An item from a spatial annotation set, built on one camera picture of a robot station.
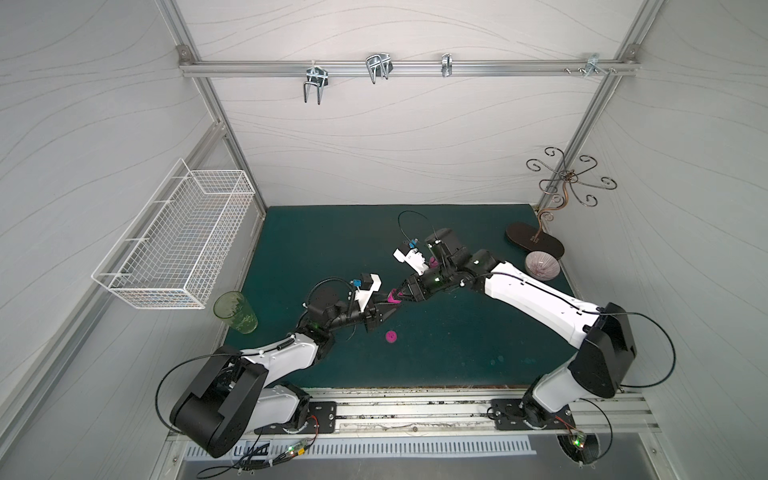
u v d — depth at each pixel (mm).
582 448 718
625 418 753
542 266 1013
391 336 864
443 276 648
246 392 421
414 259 703
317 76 783
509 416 727
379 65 765
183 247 699
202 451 400
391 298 741
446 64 781
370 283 674
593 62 765
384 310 741
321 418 737
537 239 1078
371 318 681
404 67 772
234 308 858
